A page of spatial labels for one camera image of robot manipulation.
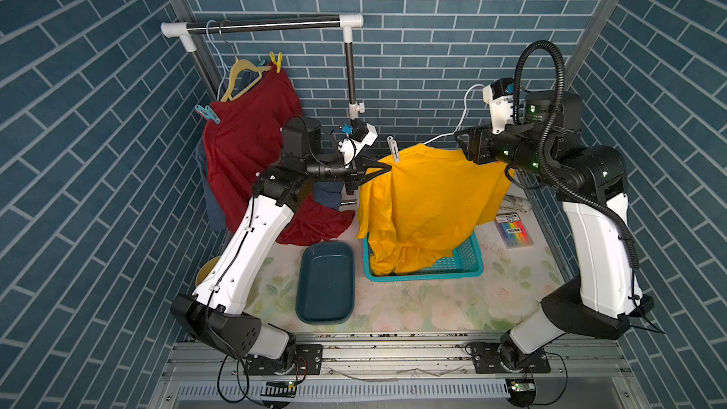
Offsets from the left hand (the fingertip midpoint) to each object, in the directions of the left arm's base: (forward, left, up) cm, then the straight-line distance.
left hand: (394, 169), depth 60 cm
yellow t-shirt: (+1, -7, -19) cm, 20 cm away
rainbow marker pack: (+10, -46, -41) cm, 62 cm away
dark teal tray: (-9, +19, -41) cm, 46 cm away
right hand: (+5, -16, +6) cm, 18 cm away
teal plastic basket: (-3, -25, -38) cm, 45 cm away
